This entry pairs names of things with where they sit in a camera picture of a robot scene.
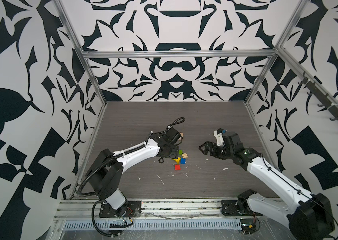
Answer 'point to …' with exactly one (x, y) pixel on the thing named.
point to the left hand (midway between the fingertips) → (173, 150)
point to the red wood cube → (177, 167)
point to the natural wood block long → (182, 134)
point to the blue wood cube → (183, 161)
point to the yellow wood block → (178, 160)
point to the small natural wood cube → (184, 155)
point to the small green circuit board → (247, 226)
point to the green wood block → (180, 152)
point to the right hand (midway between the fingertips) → (205, 148)
